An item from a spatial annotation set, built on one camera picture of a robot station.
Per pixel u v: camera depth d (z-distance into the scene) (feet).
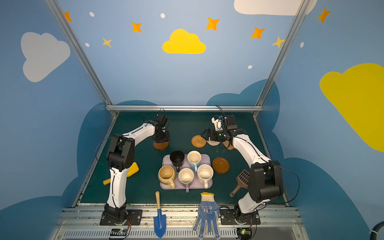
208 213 2.49
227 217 2.44
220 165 3.10
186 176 2.87
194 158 2.96
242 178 2.82
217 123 2.56
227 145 2.41
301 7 2.30
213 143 3.42
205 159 3.13
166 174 2.89
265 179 1.47
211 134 2.57
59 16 2.35
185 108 4.45
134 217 2.47
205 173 2.90
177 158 2.97
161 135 2.91
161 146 3.32
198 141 3.43
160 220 2.40
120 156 1.89
